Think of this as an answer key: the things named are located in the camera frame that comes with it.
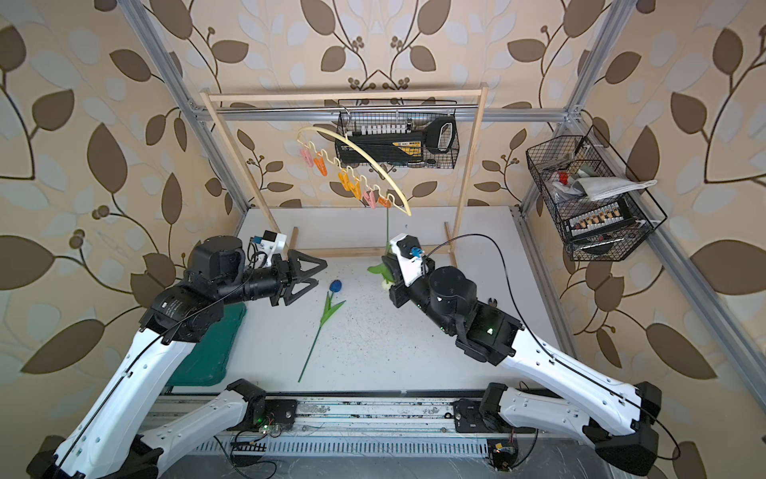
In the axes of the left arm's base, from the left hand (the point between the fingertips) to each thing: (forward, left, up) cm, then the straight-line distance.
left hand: (322, 272), depth 59 cm
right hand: (+4, -13, 0) cm, 13 cm away
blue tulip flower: (+11, +6, -36) cm, 38 cm away
